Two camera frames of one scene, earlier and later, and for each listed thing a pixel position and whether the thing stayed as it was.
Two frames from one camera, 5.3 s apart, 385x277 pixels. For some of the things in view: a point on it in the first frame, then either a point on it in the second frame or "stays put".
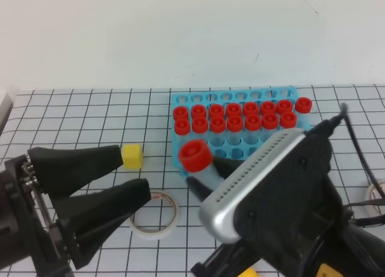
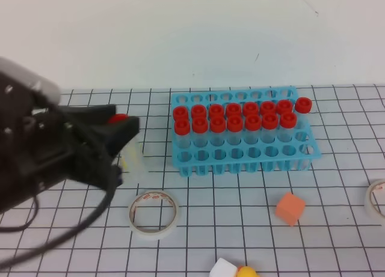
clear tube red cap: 195,158 -> 131,158
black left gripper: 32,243 -> 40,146
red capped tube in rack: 284,106 stays put
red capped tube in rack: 198,113 stays put
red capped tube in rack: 303,105 stays put
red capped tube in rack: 216,112 stays put
